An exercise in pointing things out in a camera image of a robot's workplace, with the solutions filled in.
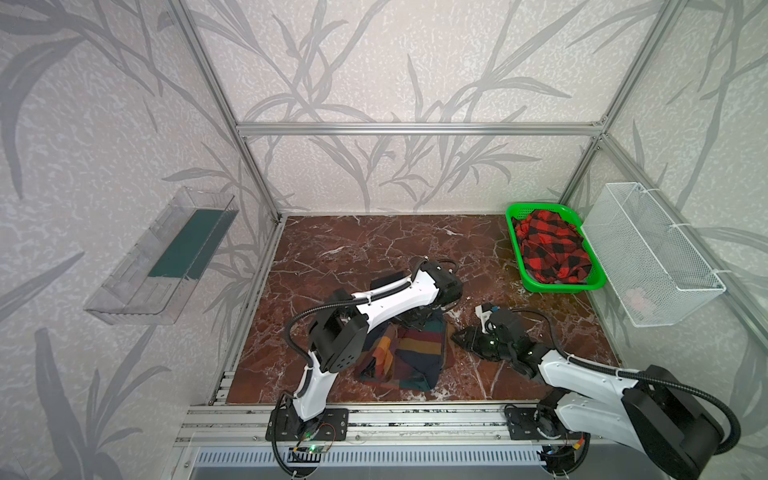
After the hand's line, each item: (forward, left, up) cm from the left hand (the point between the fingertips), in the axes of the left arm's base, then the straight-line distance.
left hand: (401, 318), depth 82 cm
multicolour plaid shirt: (-9, -2, -8) cm, 12 cm away
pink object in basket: (+1, -58, +12) cm, 60 cm away
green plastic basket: (+15, -62, -1) cm, 64 cm away
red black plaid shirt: (+27, -51, -2) cm, 58 cm away
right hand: (-1, -15, -5) cm, 16 cm away
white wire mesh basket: (-1, -53, +25) cm, 59 cm away
